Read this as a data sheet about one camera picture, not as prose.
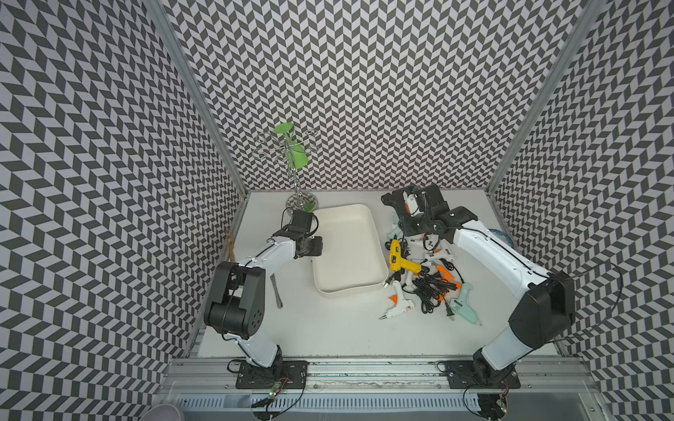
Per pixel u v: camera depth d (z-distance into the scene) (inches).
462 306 33.2
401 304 33.4
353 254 36.0
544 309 16.9
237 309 18.0
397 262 34.0
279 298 34.2
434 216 24.1
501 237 38.8
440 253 36.6
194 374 29.3
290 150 37.6
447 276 35.9
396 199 33.5
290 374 28.8
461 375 28.5
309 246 31.2
